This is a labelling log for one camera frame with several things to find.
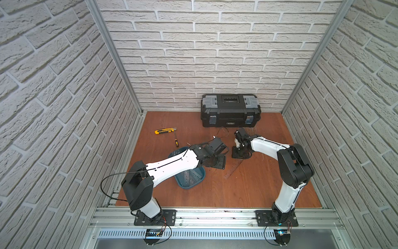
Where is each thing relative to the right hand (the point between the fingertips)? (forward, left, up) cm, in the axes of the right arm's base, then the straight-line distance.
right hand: (236, 155), depth 96 cm
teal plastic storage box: (-11, +24, +1) cm, 27 cm away
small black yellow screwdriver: (+13, +39, +1) cm, 41 cm away
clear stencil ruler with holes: (-9, +4, 0) cm, 9 cm away
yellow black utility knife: (+23, +47, +1) cm, 52 cm away
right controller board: (-42, -14, -1) cm, 45 cm away
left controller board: (-39, +47, -2) cm, 61 cm away
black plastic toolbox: (+24, +2, +16) cm, 29 cm away
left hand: (-10, +10, +13) cm, 19 cm away
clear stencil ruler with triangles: (-14, +30, +1) cm, 33 cm away
